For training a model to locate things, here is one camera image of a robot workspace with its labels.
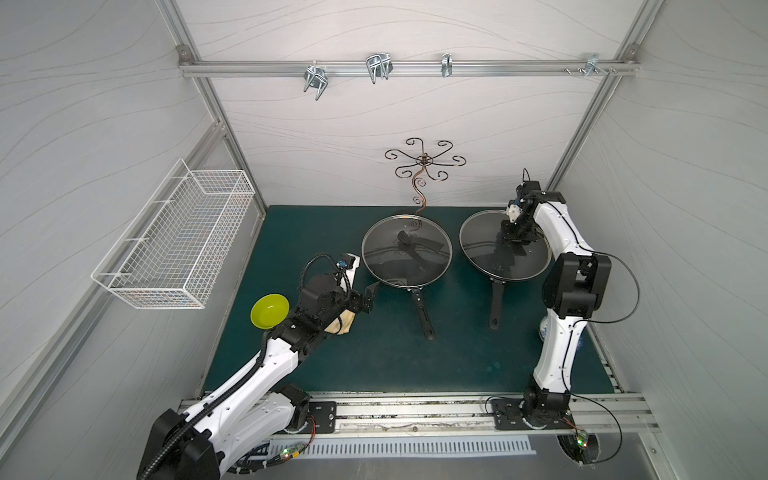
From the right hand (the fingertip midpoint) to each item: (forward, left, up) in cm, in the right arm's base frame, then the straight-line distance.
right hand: (511, 238), depth 96 cm
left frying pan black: (-24, +29, -3) cm, 38 cm away
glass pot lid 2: (+2, +6, -9) cm, 11 cm away
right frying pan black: (-19, +7, -4) cm, 20 cm away
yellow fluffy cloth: (-35, +49, +8) cm, 61 cm away
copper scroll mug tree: (+14, +29, +20) cm, 37 cm away
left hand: (-22, +45, +8) cm, 51 cm away
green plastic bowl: (-25, +76, -9) cm, 80 cm away
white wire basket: (-24, +89, +20) cm, 94 cm away
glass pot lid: (-4, +34, -4) cm, 34 cm away
